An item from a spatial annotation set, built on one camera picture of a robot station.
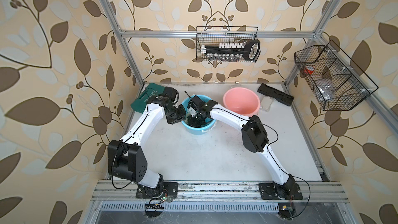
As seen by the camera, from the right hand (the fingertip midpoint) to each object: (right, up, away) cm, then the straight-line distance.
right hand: (188, 127), depth 92 cm
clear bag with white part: (+52, +15, +13) cm, 56 cm away
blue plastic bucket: (0, +11, -17) cm, 20 cm away
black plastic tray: (+62, +20, +20) cm, 68 cm away
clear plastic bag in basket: (+67, +20, -20) cm, 73 cm away
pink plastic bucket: (+32, +16, -3) cm, 35 cm away
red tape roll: (+65, +32, -11) cm, 73 cm away
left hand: (-1, +8, -10) cm, 12 cm away
